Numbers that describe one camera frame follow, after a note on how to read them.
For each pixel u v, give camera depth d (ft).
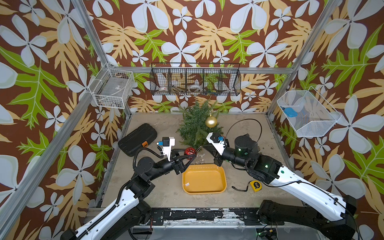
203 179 2.76
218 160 1.82
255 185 2.69
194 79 3.18
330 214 1.30
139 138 3.23
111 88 2.83
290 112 2.83
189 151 1.95
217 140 1.69
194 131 2.47
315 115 2.51
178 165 1.82
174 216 2.46
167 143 1.82
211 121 2.30
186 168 1.87
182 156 1.92
